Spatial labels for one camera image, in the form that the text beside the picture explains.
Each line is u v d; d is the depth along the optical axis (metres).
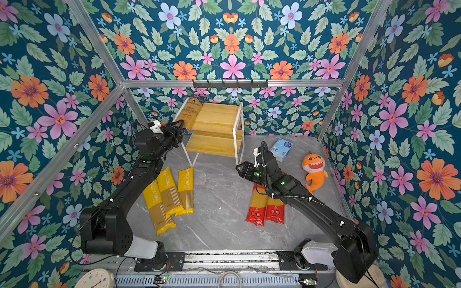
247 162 0.68
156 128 0.72
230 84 0.91
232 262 0.75
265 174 0.57
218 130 0.79
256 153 0.71
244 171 0.68
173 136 0.69
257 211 0.86
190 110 0.82
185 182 0.96
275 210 0.86
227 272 0.70
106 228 0.42
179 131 0.71
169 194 0.91
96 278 0.68
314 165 0.96
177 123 0.74
